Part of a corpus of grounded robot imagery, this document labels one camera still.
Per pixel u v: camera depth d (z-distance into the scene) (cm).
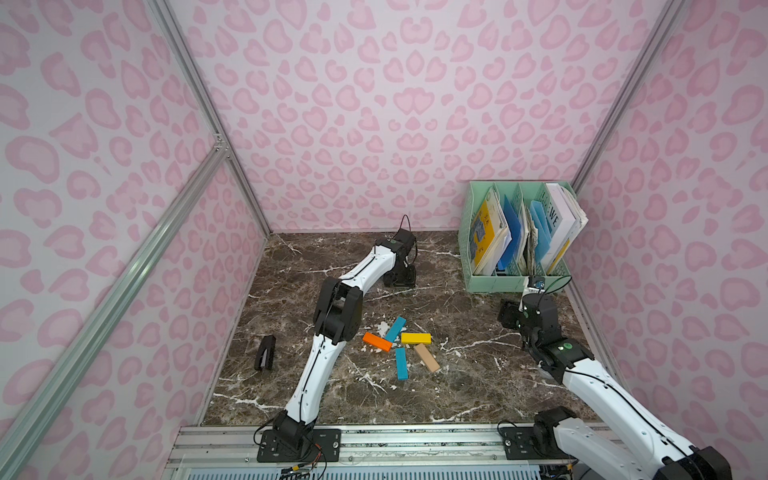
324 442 74
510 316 73
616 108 86
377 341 91
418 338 91
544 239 88
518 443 73
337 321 64
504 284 99
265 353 88
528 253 93
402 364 86
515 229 92
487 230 95
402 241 86
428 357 88
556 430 62
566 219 88
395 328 93
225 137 91
